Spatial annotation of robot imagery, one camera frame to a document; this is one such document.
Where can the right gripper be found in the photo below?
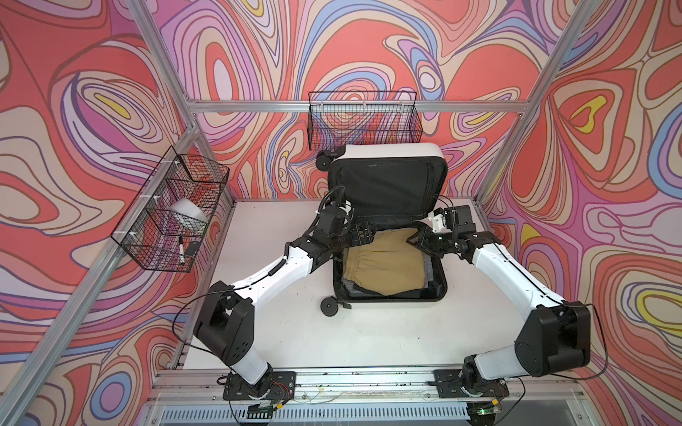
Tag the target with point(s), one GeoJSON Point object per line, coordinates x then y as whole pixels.
{"type": "Point", "coordinates": [423, 241]}

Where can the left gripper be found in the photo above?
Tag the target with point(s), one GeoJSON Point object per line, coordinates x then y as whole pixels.
{"type": "Point", "coordinates": [367, 237]}

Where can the khaki garment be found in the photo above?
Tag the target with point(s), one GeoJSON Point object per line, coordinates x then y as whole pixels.
{"type": "Point", "coordinates": [388, 266]}

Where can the black and white suitcase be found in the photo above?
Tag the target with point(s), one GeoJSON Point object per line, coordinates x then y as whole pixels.
{"type": "Point", "coordinates": [393, 187]}

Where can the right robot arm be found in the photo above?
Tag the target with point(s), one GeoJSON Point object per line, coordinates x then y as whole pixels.
{"type": "Point", "coordinates": [556, 334]}

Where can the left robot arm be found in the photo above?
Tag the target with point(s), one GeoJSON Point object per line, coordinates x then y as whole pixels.
{"type": "Point", "coordinates": [226, 322]}

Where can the black marker pen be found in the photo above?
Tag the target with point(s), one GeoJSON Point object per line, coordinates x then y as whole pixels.
{"type": "Point", "coordinates": [182, 259]}

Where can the green circuit board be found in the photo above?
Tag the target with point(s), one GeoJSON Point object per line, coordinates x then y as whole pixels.
{"type": "Point", "coordinates": [258, 410]}

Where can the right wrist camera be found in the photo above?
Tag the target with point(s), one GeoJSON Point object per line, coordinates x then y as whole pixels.
{"type": "Point", "coordinates": [438, 221]}

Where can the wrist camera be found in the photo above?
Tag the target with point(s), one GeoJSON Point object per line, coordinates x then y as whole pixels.
{"type": "Point", "coordinates": [333, 214]}
{"type": "Point", "coordinates": [438, 221]}

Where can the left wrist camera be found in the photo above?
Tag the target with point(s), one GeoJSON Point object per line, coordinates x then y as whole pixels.
{"type": "Point", "coordinates": [333, 214]}

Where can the back wall wire basket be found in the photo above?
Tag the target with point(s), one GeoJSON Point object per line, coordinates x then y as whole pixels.
{"type": "Point", "coordinates": [340, 118]}

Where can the wall wire basket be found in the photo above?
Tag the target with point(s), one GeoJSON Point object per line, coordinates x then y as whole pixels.
{"type": "Point", "coordinates": [149, 234]}
{"type": "Point", "coordinates": [340, 118]}

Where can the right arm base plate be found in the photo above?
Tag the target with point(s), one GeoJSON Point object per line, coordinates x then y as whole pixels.
{"type": "Point", "coordinates": [466, 383]}

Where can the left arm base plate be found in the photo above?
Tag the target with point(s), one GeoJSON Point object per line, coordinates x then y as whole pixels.
{"type": "Point", "coordinates": [273, 386]}

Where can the left wall wire basket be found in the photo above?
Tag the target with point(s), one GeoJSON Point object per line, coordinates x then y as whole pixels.
{"type": "Point", "coordinates": [149, 234]}

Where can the aluminium front rail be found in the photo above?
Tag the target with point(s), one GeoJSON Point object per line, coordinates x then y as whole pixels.
{"type": "Point", "coordinates": [316, 385]}

